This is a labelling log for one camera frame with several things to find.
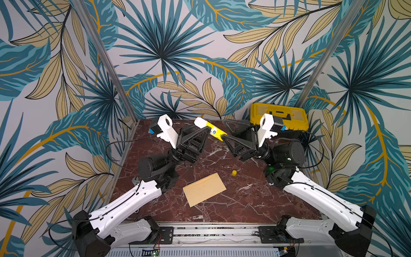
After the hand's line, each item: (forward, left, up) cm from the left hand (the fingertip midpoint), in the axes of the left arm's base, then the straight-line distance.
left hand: (211, 130), depth 40 cm
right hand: (+2, -3, -2) cm, 4 cm away
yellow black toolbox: (+47, -54, -39) cm, 82 cm away
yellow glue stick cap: (+16, -16, -55) cm, 59 cm away
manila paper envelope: (+6, +3, -57) cm, 57 cm away
